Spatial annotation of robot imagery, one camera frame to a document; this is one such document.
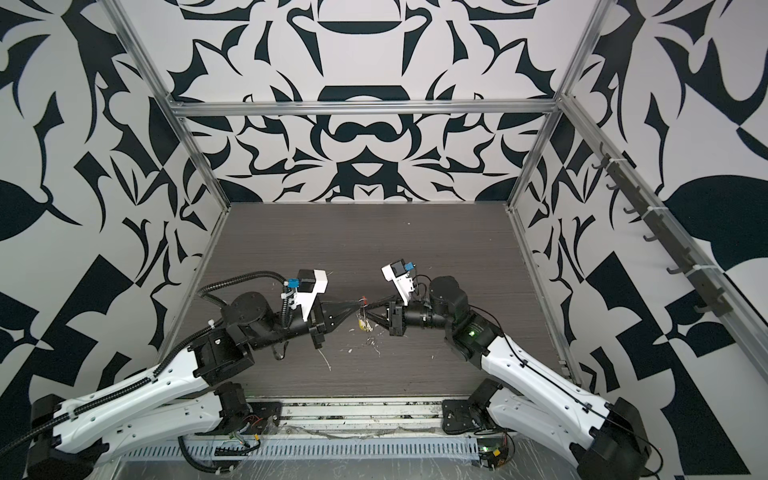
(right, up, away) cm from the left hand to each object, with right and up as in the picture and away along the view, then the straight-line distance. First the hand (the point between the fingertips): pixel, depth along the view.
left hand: (360, 299), depth 58 cm
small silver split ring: (+1, 0, +1) cm, 1 cm away
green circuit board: (+30, -39, +14) cm, 51 cm away
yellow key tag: (0, -7, +8) cm, 11 cm away
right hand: (+1, -5, +6) cm, 8 cm away
